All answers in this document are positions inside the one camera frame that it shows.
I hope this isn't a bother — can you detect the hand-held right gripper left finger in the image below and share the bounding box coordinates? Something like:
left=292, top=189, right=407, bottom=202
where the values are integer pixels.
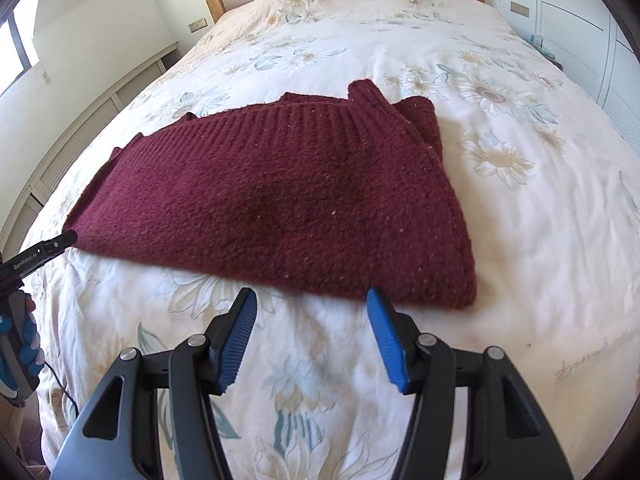
left=50, top=287, right=258, bottom=480

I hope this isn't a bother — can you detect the white sliding-door wardrobe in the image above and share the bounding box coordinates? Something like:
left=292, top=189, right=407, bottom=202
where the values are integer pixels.
left=531, top=0, right=640, bottom=148

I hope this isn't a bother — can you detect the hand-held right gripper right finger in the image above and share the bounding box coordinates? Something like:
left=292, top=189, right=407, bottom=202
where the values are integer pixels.
left=366, top=287, right=576, bottom=480

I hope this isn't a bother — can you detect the wooden nightstand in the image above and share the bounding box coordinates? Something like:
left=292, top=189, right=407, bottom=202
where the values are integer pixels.
left=529, top=35, right=568, bottom=73

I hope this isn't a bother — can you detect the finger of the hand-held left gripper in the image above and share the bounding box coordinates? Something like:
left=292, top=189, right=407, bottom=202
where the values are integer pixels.
left=39, top=229, right=79, bottom=259

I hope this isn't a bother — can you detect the person's left hand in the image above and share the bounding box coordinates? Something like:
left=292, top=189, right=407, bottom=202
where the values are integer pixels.
left=20, top=291, right=45, bottom=378

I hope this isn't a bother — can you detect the black cable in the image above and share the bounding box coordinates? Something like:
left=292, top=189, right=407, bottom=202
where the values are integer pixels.
left=41, top=359, right=80, bottom=418

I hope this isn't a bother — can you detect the maroon knitted sweater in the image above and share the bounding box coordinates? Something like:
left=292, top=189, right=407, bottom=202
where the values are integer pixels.
left=64, top=78, right=478, bottom=310

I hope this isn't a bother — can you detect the dark-framed window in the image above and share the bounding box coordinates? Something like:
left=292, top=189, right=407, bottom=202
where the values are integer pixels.
left=0, top=0, right=47, bottom=97

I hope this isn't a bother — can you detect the bed with floral duvet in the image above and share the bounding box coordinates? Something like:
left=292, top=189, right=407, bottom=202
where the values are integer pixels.
left=22, top=0, right=640, bottom=480

